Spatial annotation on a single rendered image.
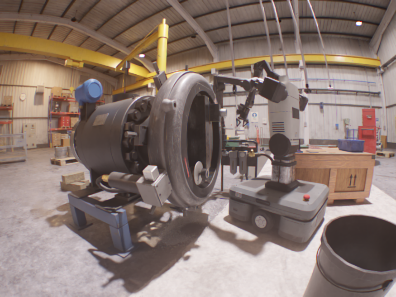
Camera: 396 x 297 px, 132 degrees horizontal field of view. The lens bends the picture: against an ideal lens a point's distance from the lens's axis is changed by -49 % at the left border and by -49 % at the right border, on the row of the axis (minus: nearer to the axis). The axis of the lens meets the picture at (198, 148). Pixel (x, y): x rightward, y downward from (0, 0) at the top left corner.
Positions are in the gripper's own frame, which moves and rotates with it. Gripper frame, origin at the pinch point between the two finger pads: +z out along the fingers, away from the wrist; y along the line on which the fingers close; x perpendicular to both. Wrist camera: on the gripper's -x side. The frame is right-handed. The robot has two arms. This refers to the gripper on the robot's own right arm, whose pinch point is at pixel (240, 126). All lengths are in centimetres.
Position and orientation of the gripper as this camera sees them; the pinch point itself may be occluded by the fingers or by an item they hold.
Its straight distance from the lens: 176.1
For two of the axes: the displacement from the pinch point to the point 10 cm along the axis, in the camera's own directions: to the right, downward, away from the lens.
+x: 5.2, 5.5, -6.6
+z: -2.8, 8.3, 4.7
